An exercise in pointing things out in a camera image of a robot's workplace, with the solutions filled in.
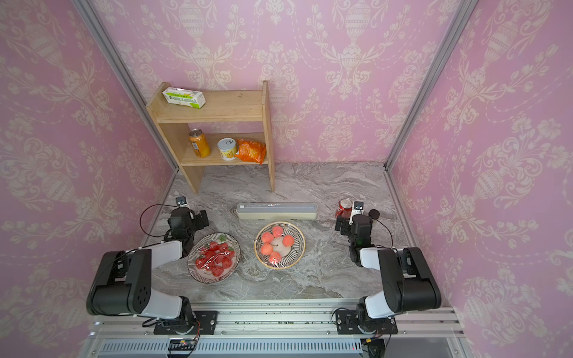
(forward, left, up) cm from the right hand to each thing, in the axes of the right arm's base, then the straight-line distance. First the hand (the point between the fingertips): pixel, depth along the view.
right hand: (353, 215), depth 94 cm
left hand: (+3, +68, +2) cm, 68 cm away
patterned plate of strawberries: (-15, +56, 0) cm, 58 cm away
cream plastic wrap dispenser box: (+9, +33, -8) cm, 35 cm away
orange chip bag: (+19, +41, +21) cm, 50 cm away
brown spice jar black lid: (-2, -8, +3) cm, 9 cm away
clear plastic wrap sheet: (-15, +56, 0) cm, 58 cm away
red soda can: (+1, +4, +4) cm, 5 cm away
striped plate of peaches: (-10, +31, -4) cm, 33 cm away
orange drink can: (+23, +62, +24) cm, 70 cm away
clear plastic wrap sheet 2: (-10, +32, -4) cm, 33 cm away
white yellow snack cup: (+21, +51, +22) cm, 59 cm away
